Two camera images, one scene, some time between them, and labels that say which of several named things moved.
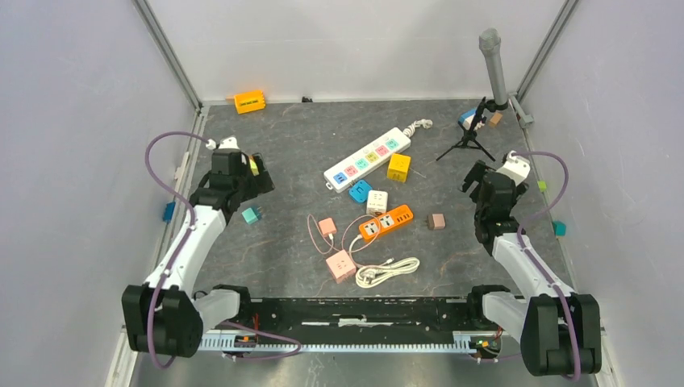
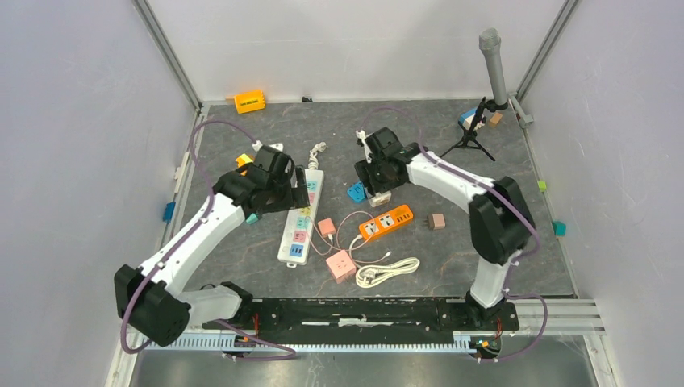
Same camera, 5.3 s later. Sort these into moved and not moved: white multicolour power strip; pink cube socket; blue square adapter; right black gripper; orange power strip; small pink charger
Moved: white multicolour power strip; right black gripper
Not moved: small pink charger; pink cube socket; orange power strip; blue square adapter
